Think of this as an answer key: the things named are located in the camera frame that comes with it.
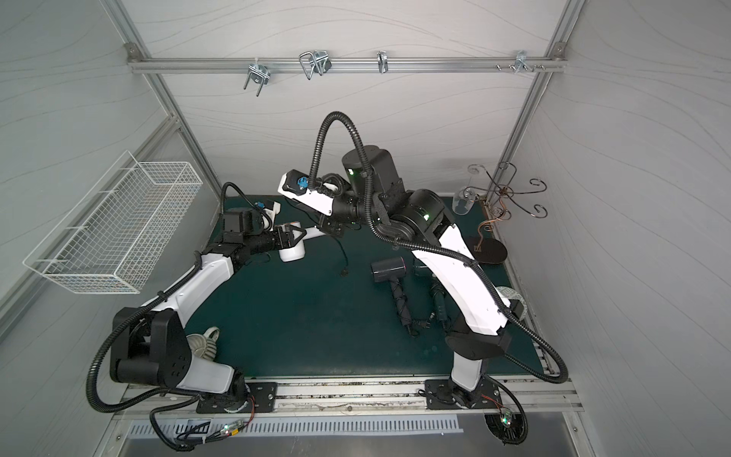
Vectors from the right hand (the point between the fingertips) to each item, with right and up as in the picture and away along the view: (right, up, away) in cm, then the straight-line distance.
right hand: (303, 197), depth 54 cm
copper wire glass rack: (+49, +2, +26) cm, 56 cm away
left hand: (-9, -8, +31) cm, 33 cm away
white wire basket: (-51, -9, +15) cm, 53 cm away
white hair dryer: (-8, -13, +27) cm, 31 cm away
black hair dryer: (+21, -21, +40) cm, 49 cm away
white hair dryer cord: (+6, -19, +24) cm, 31 cm away
